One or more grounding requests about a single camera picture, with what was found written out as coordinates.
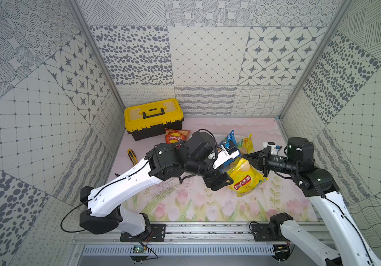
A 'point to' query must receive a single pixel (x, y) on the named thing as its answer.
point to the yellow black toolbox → (150, 121)
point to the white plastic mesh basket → (220, 137)
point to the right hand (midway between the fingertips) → (241, 157)
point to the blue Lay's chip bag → (231, 137)
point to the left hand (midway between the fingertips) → (230, 169)
